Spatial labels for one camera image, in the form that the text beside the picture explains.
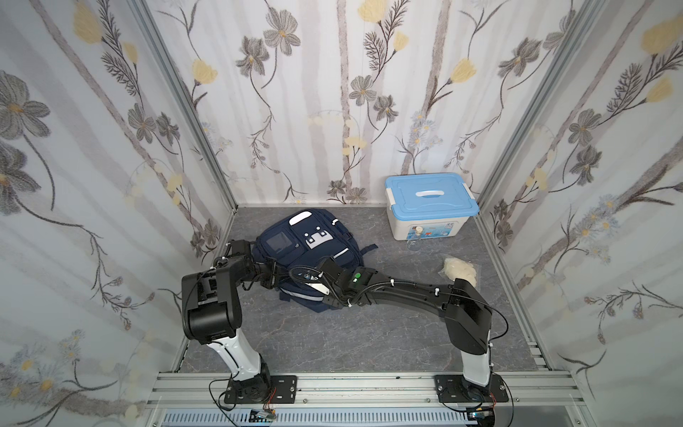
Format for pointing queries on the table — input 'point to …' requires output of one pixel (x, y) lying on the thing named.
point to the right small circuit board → (480, 414)
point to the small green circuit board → (269, 414)
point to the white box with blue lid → (429, 205)
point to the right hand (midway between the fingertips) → (332, 280)
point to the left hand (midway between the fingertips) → (293, 265)
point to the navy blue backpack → (305, 238)
